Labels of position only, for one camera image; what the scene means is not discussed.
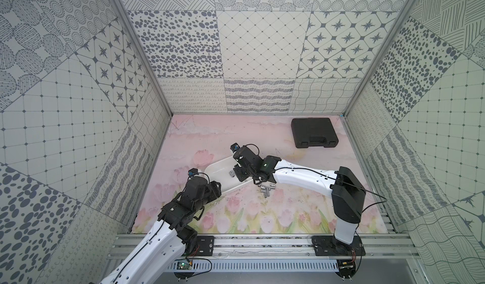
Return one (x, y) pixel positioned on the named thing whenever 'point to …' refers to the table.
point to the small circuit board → (182, 265)
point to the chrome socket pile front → (266, 189)
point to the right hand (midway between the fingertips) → (241, 167)
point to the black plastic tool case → (313, 132)
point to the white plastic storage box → (221, 171)
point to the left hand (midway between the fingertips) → (215, 184)
